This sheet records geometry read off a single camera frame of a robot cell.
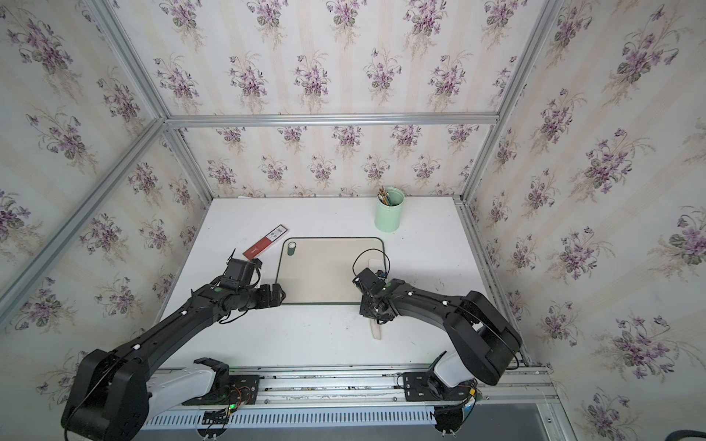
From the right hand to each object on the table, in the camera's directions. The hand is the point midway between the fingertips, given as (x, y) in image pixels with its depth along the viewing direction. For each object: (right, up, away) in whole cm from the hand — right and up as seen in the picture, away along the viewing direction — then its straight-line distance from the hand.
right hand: (370, 311), depth 88 cm
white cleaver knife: (+1, -4, -5) cm, 7 cm away
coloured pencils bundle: (+5, +39, +10) cm, 41 cm away
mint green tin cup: (+8, +31, +16) cm, 36 cm away
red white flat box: (-42, +19, +13) cm, 48 cm away
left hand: (-30, +5, -3) cm, 31 cm away
